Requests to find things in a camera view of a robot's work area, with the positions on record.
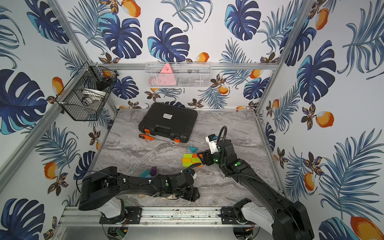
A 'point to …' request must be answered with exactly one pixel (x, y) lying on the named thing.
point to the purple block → (153, 170)
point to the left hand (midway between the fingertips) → (198, 195)
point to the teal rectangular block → (146, 174)
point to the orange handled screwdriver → (148, 137)
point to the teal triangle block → (193, 149)
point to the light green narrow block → (196, 160)
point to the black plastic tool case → (170, 121)
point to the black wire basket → (87, 92)
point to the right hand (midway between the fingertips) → (202, 151)
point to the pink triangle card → (166, 76)
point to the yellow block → (186, 160)
